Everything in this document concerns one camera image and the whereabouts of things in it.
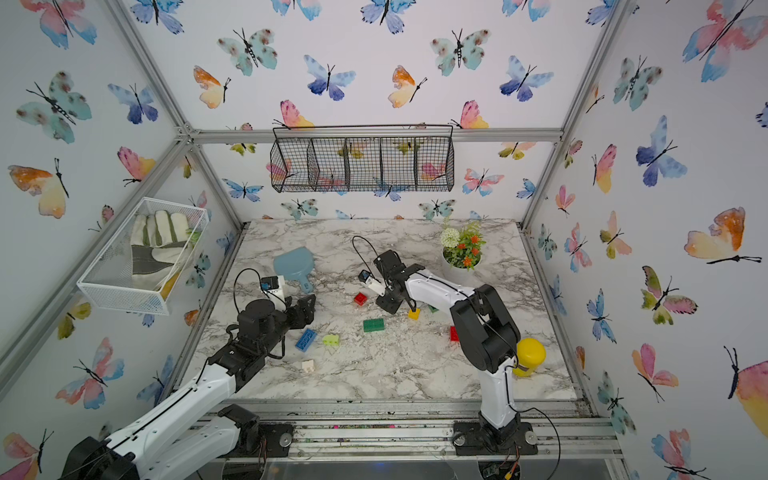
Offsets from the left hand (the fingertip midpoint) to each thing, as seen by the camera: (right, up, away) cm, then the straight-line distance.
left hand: (306, 295), depth 82 cm
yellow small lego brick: (+30, -8, +14) cm, 34 cm away
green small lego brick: (+36, -6, +14) cm, 39 cm away
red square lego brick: (+13, -4, +16) cm, 21 cm away
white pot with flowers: (+45, +11, +11) cm, 47 cm away
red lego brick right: (+41, -13, +7) cm, 44 cm away
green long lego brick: (+17, -10, +11) cm, 23 cm away
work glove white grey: (-35, +13, -6) cm, 38 cm away
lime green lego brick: (+5, -14, +7) cm, 16 cm away
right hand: (+22, -2, +13) cm, 26 cm away
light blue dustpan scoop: (-11, +8, +26) cm, 29 cm away
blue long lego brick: (-2, -14, +7) cm, 16 cm away
